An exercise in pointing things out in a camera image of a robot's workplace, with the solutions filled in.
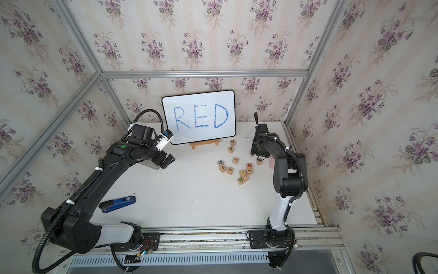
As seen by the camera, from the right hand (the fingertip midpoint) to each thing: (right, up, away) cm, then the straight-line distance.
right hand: (261, 152), depth 98 cm
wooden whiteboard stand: (-34, +6, +5) cm, 35 cm away
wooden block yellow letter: (-12, -11, -5) cm, 17 cm away
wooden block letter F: (-23, -8, -3) cm, 25 cm away
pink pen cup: (+6, -6, -1) cm, 8 cm away
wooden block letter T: (-16, -5, 0) cm, 16 cm away
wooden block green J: (-2, -6, 0) cm, 6 cm away
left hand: (-50, +2, -19) cm, 54 cm away
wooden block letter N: (-8, -8, -3) cm, 11 cm away
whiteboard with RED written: (-35, +21, 0) cm, 41 cm away
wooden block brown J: (-11, -13, -7) cm, 18 cm away
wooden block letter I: (-8, -10, -5) cm, 14 cm away
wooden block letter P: (-18, +1, +6) cm, 19 cm away
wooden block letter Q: (-24, -6, -1) cm, 25 cm away
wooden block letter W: (-16, +5, +9) cm, 19 cm away
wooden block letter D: (-13, -15, -8) cm, 21 cm away
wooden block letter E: (-19, -10, -4) cm, 22 cm away
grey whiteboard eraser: (-54, -2, -28) cm, 61 cm away
